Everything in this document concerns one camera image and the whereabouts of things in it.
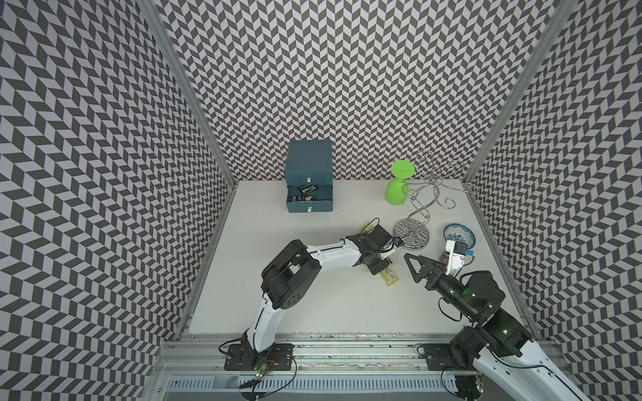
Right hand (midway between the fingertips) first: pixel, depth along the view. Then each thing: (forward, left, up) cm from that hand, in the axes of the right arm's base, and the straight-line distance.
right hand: (409, 262), depth 70 cm
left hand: (+10, +5, -20) cm, 23 cm away
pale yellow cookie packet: (+4, +2, -19) cm, 20 cm away
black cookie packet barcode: (+38, +32, -10) cm, 51 cm away
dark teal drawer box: (+39, +31, -3) cm, 50 cm away
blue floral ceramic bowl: (+22, -29, -20) cm, 41 cm away
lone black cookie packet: (+35, +34, -11) cm, 50 cm away
